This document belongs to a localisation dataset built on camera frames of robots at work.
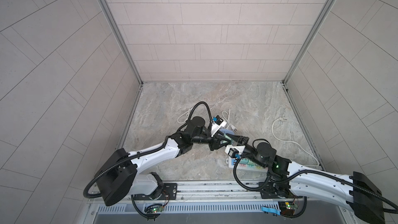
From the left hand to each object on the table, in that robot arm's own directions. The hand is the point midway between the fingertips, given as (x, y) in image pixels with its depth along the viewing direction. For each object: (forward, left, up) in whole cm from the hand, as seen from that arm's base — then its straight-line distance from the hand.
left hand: (231, 142), depth 70 cm
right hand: (+2, +2, 0) cm, 3 cm away
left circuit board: (-24, +34, -14) cm, 44 cm away
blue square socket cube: (+13, -1, -16) cm, 21 cm away
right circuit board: (-24, -25, -17) cm, 38 cm away
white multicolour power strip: (-6, -9, -14) cm, 17 cm away
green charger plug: (+1, +2, +3) cm, 3 cm away
